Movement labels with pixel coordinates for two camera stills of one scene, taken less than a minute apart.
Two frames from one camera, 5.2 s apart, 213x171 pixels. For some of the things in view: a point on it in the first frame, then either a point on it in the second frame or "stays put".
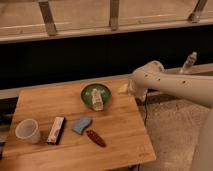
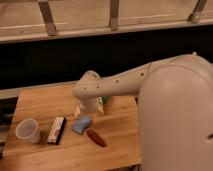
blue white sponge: x=78 y=126 stays put
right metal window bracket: x=199 y=12 stays put
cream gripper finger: x=123 y=89 -> x=77 y=112
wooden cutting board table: x=84 y=126 stays put
